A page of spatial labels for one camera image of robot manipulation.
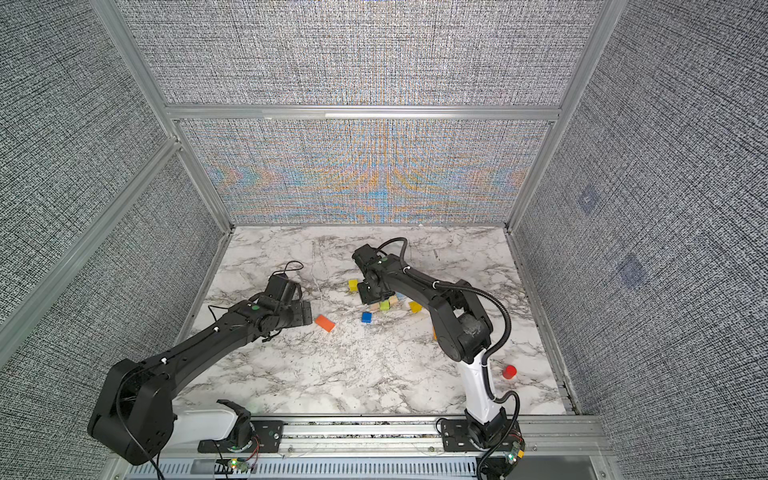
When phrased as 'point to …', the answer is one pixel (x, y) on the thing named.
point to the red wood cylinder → (509, 371)
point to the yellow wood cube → (353, 285)
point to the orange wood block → (434, 335)
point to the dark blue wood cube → (366, 317)
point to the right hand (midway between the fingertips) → (371, 295)
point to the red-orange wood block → (324, 322)
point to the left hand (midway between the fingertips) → (298, 313)
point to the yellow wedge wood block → (415, 307)
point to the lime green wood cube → (384, 305)
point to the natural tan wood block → (374, 307)
